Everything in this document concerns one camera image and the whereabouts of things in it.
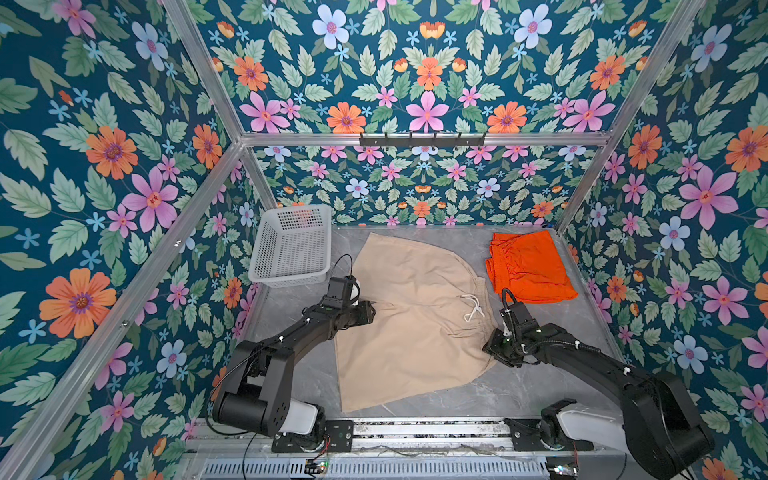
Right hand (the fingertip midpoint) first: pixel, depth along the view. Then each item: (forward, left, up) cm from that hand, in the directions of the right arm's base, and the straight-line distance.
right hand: (484, 349), depth 87 cm
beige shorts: (+7, +16, -1) cm, 17 cm away
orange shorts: (+31, -22, -1) cm, 38 cm away
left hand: (+11, +33, +6) cm, 35 cm away
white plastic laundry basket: (+42, +68, 0) cm, 80 cm away
